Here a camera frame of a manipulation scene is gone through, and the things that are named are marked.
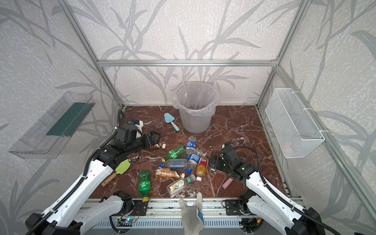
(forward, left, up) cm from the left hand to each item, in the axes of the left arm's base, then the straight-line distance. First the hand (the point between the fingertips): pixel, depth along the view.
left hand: (157, 133), depth 74 cm
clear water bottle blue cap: (-9, -8, -20) cm, 23 cm away
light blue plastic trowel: (+29, +1, -25) cm, 38 cm away
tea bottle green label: (-21, -11, -18) cm, 30 cm away
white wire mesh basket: (-3, -63, +11) cm, 64 cm away
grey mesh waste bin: (+20, -20, -21) cm, 35 cm away
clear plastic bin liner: (+36, -20, -10) cm, 42 cm away
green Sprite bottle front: (-20, +7, -19) cm, 29 cm away
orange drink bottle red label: (-11, -24, -19) cm, 32 cm away
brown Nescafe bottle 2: (-14, -2, -19) cm, 23 cm away
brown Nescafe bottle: (+4, +2, -21) cm, 22 cm away
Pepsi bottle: (+3, -17, -21) cm, 27 cm away
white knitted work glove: (-34, -19, -22) cm, 45 cm away
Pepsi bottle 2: (-5, -19, -20) cm, 28 cm away
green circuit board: (-35, +13, -24) cm, 45 cm away
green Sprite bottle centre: (-2, -7, -21) cm, 22 cm away
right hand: (-7, -30, -15) cm, 34 cm away
